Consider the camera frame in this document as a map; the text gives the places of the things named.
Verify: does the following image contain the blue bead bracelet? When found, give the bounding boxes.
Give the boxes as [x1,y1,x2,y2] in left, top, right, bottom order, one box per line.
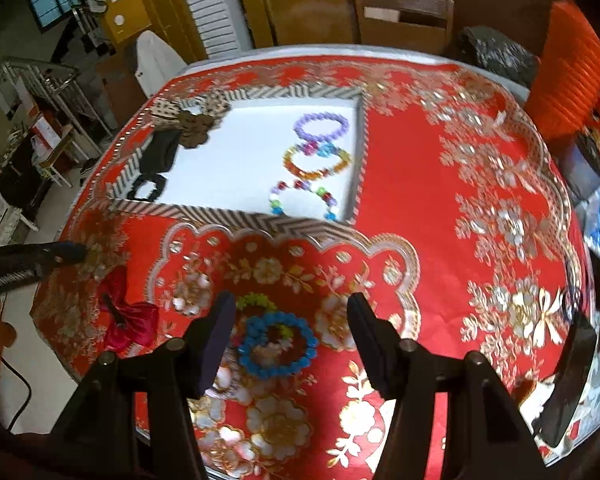
[237,310,320,380]

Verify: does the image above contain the green colourful flower bracelet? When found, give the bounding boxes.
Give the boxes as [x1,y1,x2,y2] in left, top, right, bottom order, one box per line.
[234,291,297,348]

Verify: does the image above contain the multicolour bead bracelet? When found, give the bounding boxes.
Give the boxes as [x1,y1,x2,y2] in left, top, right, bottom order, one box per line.
[268,179,339,224]

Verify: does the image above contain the black scrunchie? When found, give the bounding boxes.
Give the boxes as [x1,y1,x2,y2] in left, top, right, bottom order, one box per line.
[126,174,166,203]

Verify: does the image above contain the leopard print bow clip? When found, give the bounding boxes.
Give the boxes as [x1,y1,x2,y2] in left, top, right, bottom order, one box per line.
[150,91,230,150]

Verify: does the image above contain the amber bead heart bracelet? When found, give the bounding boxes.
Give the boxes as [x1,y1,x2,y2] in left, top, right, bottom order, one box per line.
[281,140,354,182]

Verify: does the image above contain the purple bead bracelet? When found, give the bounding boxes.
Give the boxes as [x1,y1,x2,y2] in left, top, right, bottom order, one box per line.
[292,110,351,144]

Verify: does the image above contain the red gold floral tablecloth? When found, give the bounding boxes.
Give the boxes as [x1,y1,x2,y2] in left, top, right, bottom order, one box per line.
[31,49,586,479]

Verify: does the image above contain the black flat device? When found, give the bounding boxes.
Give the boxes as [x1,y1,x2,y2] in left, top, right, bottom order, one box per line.
[532,312,597,448]

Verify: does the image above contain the metal stair railing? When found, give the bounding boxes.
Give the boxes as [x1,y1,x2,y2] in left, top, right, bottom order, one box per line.
[0,56,111,155]

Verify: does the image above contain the striped white tray box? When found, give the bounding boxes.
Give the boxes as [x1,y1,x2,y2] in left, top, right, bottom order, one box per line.
[107,84,372,226]

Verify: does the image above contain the white ironing board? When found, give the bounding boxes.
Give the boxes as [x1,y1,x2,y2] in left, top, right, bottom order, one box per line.
[134,30,187,99]

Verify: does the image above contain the white louvered door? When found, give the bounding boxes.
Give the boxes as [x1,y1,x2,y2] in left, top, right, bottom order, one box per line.
[186,0,253,58]

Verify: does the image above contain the black plastic bag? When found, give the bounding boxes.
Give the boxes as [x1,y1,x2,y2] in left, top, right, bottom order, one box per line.
[457,26,539,88]

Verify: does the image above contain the orange ribbed container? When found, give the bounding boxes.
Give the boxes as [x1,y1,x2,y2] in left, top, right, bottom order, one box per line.
[524,0,600,153]

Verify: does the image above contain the wooden chair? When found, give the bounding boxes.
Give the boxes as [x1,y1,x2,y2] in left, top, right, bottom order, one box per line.
[354,0,454,55]

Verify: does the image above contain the black cable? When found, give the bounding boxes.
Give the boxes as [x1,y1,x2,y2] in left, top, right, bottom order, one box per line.
[0,356,33,434]

